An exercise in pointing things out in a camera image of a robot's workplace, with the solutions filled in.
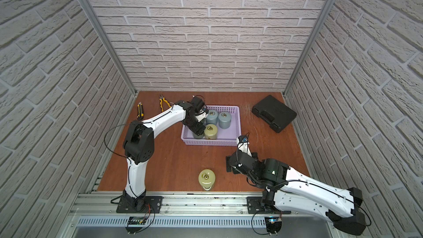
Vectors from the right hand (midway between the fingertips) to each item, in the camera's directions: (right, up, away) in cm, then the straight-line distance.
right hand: (236, 157), depth 72 cm
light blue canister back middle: (-11, +16, +25) cm, 32 cm away
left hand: (-19, +11, +21) cm, 31 cm away
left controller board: (-46, -29, +1) cm, 54 cm away
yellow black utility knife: (-59, +18, +34) cm, 71 cm away
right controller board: (+16, -28, -2) cm, 33 cm away
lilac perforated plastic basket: (-4, +4, +26) cm, 27 cm away
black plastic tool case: (+28, +19, +30) cm, 45 cm away
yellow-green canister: (-12, +9, +18) cm, 23 cm away
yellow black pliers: (-48, +29, +42) cm, 70 cm away
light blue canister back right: (-4, +15, +23) cm, 28 cm away
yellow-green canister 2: (-14, -10, +2) cm, 17 cm away
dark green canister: (-19, +5, +24) cm, 31 cm away
